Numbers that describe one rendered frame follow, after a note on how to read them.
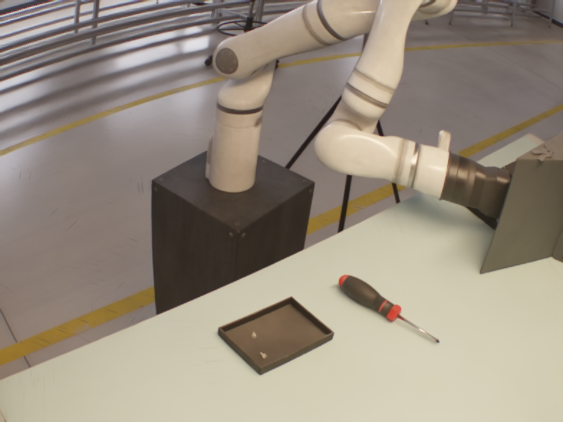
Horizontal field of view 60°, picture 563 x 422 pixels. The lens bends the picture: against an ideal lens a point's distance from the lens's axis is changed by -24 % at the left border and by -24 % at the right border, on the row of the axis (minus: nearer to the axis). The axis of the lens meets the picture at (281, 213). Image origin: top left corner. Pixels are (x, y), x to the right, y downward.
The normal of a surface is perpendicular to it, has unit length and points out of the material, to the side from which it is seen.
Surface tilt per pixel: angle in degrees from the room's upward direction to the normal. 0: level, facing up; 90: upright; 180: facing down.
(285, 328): 0
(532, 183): 90
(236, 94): 19
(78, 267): 0
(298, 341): 0
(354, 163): 85
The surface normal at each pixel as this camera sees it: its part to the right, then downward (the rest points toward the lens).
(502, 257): 0.29, 0.58
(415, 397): 0.11, -0.82
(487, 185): -0.33, 0.51
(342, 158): -0.05, 0.45
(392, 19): -0.62, 0.15
